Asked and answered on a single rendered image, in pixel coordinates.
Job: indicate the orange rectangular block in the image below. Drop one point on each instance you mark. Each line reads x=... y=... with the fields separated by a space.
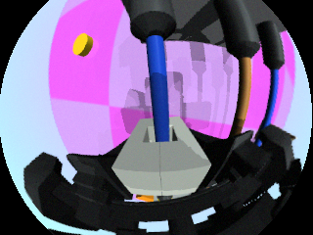
x=147 y=198

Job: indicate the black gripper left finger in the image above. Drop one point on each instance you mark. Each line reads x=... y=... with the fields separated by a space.
x=101 y=166

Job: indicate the yellow short cylinder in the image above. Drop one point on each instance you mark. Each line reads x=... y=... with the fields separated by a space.
x=83 y=44

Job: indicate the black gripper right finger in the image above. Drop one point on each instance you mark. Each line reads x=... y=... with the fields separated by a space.
x=218 y=150

